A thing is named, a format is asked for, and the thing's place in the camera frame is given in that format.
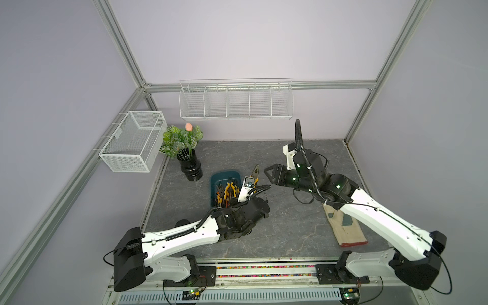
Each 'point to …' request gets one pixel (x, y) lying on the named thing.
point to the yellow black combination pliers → (227, 189)
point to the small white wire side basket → (136, 145)
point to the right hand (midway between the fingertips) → (267, 170)
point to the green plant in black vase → (182, 143)
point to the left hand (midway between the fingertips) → (245, 192)
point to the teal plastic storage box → (222, 176)
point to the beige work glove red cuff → (346, 228)
